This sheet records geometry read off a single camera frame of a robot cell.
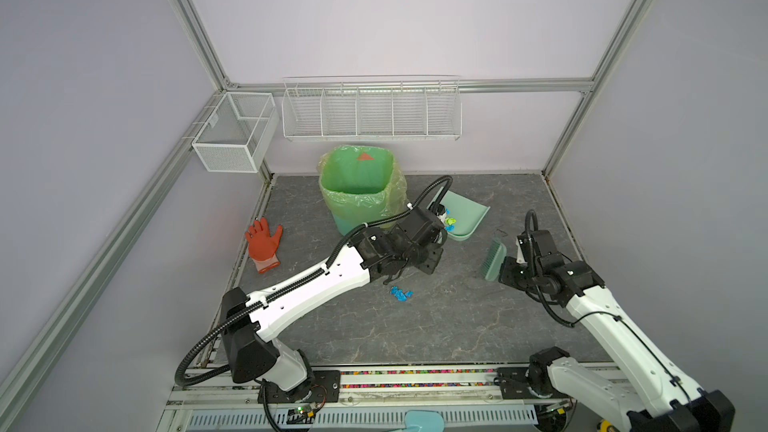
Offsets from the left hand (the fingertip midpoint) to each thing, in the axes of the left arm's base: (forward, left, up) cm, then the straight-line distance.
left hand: (432, 254), depth 71 cm
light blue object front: (-31, +4, -23) cm, 39 cm away
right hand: (-1, -20, -11) cm, 23 cm away
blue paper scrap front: (-1, +8, -24) cm, 25 cm away
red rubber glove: (+19, +53, -24) cm, 61 cm away
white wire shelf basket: (+53, +11, +6) cm, 54 cm away
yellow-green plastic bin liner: (+37, +18, -14) cm, 44 cm away
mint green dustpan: (+10, -9, +2) cm, 13 cm away
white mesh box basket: (+48, +60, +1) cm, 77 cm away
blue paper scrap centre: (+7, -5, 0) cm, 9 cm away
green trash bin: (+37, +19, -14) cm, 44 cm away
